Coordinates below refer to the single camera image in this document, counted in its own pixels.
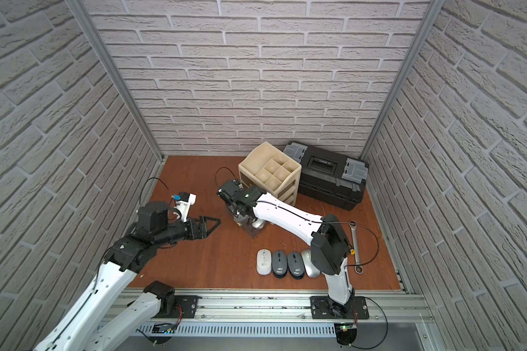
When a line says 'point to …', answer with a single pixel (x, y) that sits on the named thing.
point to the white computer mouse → (263, 261)
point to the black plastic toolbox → (329, 178)
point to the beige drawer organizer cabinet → (270, 170)
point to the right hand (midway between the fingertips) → (248, 209)
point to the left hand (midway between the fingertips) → (215, 219)
